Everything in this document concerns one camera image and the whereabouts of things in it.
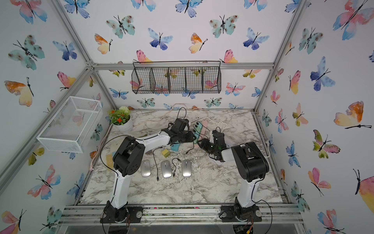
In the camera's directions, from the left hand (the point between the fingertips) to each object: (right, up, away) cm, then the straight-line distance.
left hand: (197, 136), depth 96 cm
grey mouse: (-19, -19, -8) cm, 28 cm away
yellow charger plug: (-20, -10, -2) cm, 23 cm away
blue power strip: (-14, -7, 0) cm, 16 cm away
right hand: (+1, -3, 0) cm, 4 cm away
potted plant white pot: (-50, +12, 0) cm, 51 cm away
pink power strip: (+4, +1, +4) cm, 6 cm away
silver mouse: (-6, -18, -7) cm, 21 cm away
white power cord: (+20, +9, +15) cm, 27 cm away
